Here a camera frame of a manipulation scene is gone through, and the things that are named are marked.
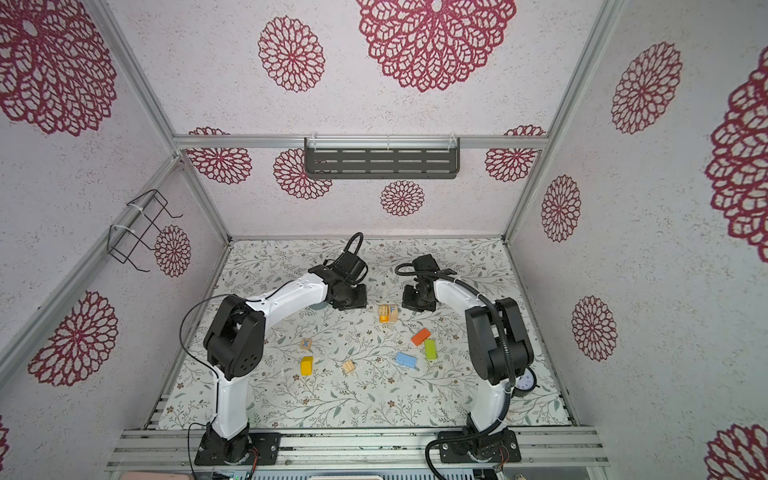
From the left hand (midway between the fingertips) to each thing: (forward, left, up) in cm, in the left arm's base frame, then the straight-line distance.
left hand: (360, 305), depth 95 cm
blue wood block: (-16, -14, -5) cm, 21 cm away
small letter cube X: (-10, +17, -5) cm, 20 cm away
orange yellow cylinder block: (-1, -7, -3) cm, 8 cm away
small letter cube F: (0, -10, -3) cm, 11 cm away
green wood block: (-13, -21, -5) cm, 25 cm away
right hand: (+2, -15, 0) cm, 15 cm away
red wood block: (-8, -19, -7) cm, 21 cm away
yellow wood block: (-17, +16, -5) cm, 24 cm away
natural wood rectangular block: (-1, -11, -5) cm, 12 cm away
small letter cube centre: (-18, +3, -5) cm, 19 cm away
